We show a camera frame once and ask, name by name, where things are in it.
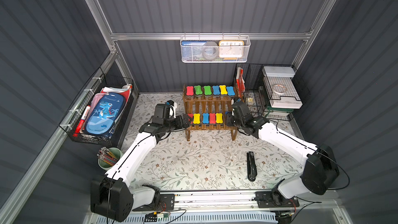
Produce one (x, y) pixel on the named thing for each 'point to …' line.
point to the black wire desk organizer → (256, 97)
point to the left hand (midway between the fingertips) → (185, 120)
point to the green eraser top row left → (198, 90)
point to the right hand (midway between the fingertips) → (231, 114)
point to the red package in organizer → (240, 82)
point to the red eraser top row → (189, 92)
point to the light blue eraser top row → (216, 89)
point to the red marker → (82, 122)
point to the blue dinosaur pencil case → (104, 114)
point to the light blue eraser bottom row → (205, 118)
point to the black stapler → (252, 167)
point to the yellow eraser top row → (223, 90)
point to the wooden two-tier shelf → (209, 104)
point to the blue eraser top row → (230, 92)
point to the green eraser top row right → (207, 89)
